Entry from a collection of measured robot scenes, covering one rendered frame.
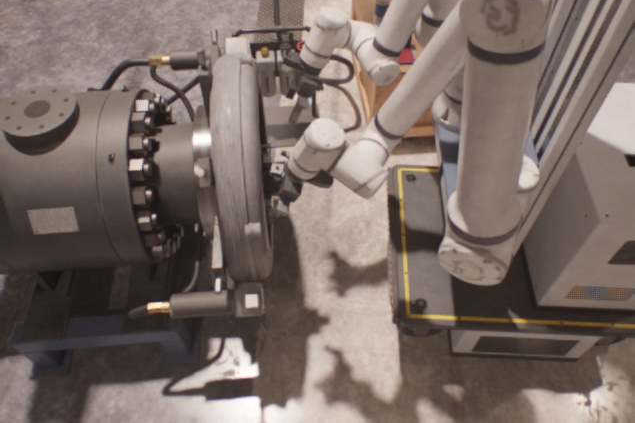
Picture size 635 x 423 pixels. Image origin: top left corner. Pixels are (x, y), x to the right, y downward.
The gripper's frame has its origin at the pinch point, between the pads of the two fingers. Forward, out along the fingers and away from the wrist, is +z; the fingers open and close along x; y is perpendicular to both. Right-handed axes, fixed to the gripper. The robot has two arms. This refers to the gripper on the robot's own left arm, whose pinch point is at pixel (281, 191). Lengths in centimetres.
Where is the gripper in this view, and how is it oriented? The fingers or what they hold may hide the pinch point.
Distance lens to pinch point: 143.8
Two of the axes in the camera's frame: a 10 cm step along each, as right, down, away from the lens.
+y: -9.0, -3.7, -2.2
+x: -2.1, 8.3, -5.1
